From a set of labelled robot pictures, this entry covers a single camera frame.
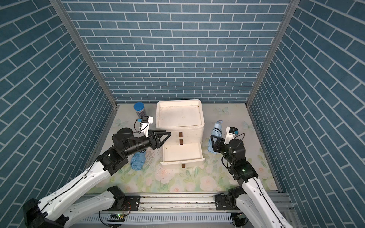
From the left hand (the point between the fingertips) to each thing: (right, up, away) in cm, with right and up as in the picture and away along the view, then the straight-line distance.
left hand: (171, 135), depth 65 cm
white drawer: (+4, -15, +24) cm, 28 cm away
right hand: (+22, -3, +12) cm, 25 cm away
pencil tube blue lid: (-25, +14, +28) cm, 40 cm away
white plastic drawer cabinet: (+5, +7, +17) cm, 19 cm away
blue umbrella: (+23, +1, +9) cm, 25 cm away
